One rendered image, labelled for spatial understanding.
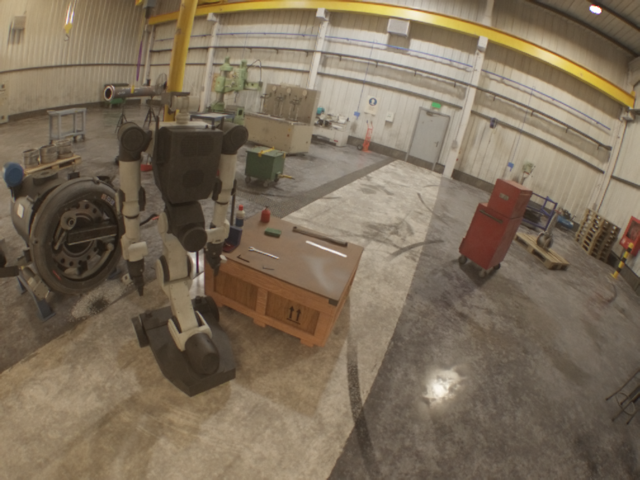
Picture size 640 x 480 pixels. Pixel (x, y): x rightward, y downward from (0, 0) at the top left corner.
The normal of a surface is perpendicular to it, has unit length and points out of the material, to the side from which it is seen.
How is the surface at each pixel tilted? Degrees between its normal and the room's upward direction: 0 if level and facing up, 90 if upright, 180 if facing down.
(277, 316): 90
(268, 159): 90
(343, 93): 90
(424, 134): 90
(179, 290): 60
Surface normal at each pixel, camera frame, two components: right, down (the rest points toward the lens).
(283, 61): -0.42, 0.34
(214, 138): 0.66, 0.46
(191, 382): 0.20, -0.87
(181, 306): 0.67, -0.04
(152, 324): 0.61, -0.30
